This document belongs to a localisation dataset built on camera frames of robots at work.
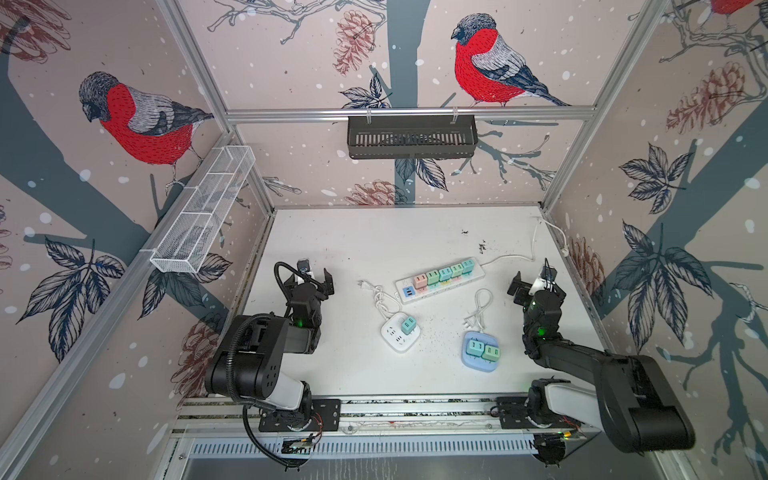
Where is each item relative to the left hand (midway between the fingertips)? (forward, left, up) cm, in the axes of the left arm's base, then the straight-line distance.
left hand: (307, 271), depth 90 cm
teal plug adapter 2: (0, -43, -3) cm, 43 cm away
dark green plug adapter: (0, -39, -4) cm, 39 cm away
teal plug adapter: (+4, -51, -3) cm, 51 cm away
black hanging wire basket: (+44, -33, +19) cm, 58 cm away
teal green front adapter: (-16, -30, -3) cm, 35 cm away
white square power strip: (-16, -26, -8) cm, 31 cm away
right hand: (-4, -68, +1) cm, 69 cm away
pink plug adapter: (-2, -35, -4) cm, 35 cm away
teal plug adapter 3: (-23, -48, -3) cm, 53 cm away
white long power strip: (-3, -31, -8) cm, 32 cm away
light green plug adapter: (-24, -52, -4) cm, 57 cm away
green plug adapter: (+2, -47, -3) cm, 47 cm away
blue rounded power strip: (-25, -50, -8) cm, 56 cm away
